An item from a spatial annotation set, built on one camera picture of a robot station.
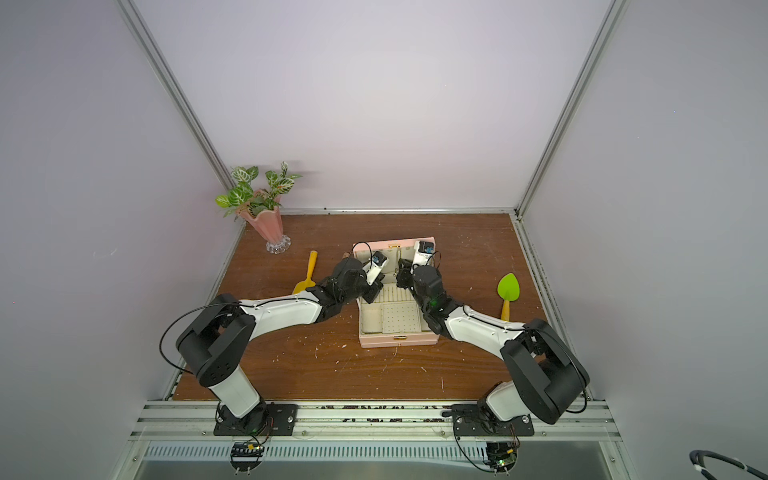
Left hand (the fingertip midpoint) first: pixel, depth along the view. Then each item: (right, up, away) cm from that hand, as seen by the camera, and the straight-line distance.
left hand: (385, 274), depth 89 cm
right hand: (+6, +7, -4) cm, 10 cm away
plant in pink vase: (-41, +20, +5) cm, 46 cm away
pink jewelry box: (+3, -12, -6) cm, 14 cm away
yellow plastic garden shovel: (-29, -5, +11) cm, 31 cm away
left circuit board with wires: (-33, -42, -19) cm, 56 cm away
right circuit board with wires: (+28, -42, -19) cm, 54 cm away
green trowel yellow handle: (+41, -6, +9) cm, 42 cm away
